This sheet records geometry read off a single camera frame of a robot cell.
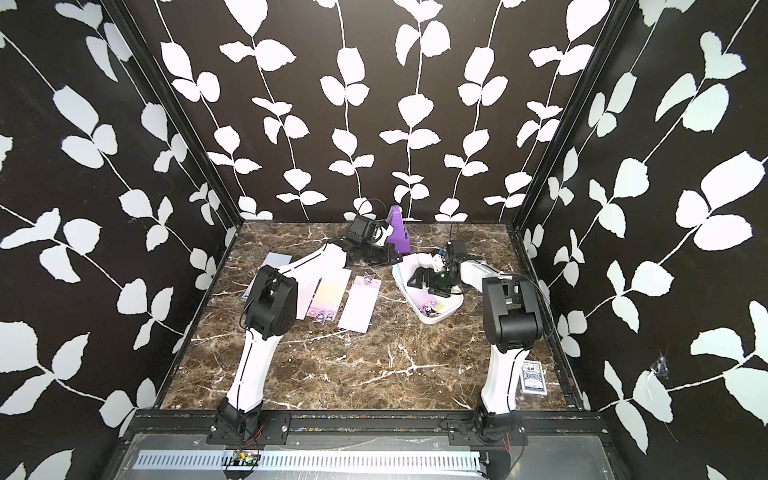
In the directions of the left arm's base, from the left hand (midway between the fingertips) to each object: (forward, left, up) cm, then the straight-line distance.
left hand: (404, 254), depth 95 cm
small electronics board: (-51, +43, -12) cm, 68 cm away
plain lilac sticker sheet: (-12, -7, -12) cm, 18 cm away
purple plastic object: (+12, +1, -5) cm, 13 cm away
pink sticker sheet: (+8, +47, -12) cm, 49 cm away
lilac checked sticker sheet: (-10, +15, -13) cm, 22 cm away
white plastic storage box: (-5, +1, -4) cm, 6 cm away
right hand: (-5, -5, -8) cm, 11 cm away
